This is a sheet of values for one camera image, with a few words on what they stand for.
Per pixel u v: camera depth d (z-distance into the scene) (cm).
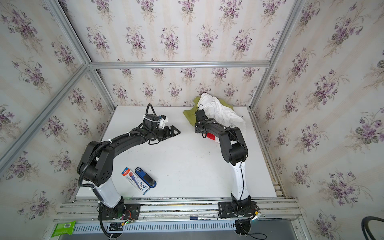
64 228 68
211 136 102
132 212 73
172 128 82
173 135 81
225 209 73
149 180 82
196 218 71
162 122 86
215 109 104
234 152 56
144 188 80
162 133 81
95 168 47
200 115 83
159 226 70
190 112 115
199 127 79
